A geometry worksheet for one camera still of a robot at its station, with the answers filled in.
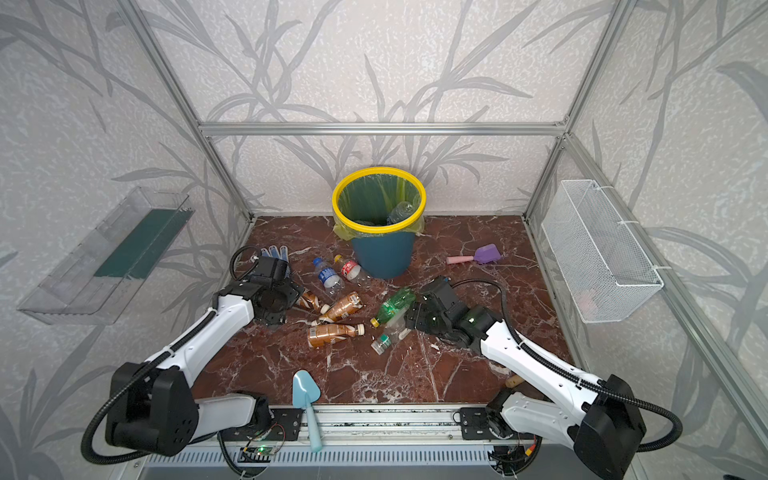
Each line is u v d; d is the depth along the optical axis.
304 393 0.78
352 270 1.01
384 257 1.04
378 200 0.99
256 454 0.72
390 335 0.86
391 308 0.89
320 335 0.83
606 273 0.61
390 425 0.75
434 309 0.61
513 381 0.77
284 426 0.72
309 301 0.91
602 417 0.39
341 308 0.89
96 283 0.63
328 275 0.96
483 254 1.09
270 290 0.64
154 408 0.40
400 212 0.94
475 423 0.74
